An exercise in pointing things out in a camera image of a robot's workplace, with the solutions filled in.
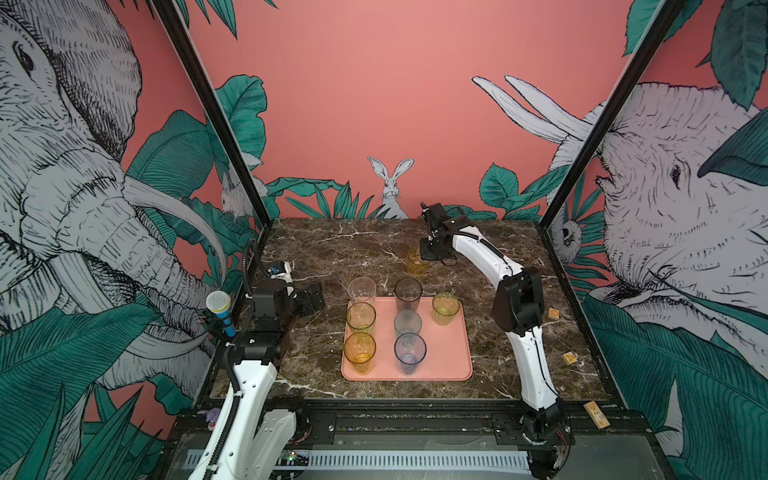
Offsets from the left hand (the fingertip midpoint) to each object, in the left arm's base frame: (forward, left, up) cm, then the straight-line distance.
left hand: (304, 283), depth 77 cm
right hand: (+19, -35, -10) cm, 41 cm away
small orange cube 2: (-16, -75, -20) cm, 79 cm away
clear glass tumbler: (+9, -13, -18) cm, 24 cm away
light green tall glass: (-5, -14, -10) cm, 18 cm away
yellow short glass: (+19, -32, -18) cm, 42 cm away
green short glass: (+2, -41, -20) cm, 45 cm away
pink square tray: (-12, -40, -21) cm, 46 cm away
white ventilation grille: (-38, -21, -21) cm, 48 cm away
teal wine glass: (-3, -28, -19) cm, 34 cm away
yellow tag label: (-30, -76, -20) cm, 84 cm away
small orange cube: (-1, -76, -21) cm, 79 cm away
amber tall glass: (-14, -14, -12) cm, 23 cm away
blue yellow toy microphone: (-7, +18, +5) cm, 20 cm away
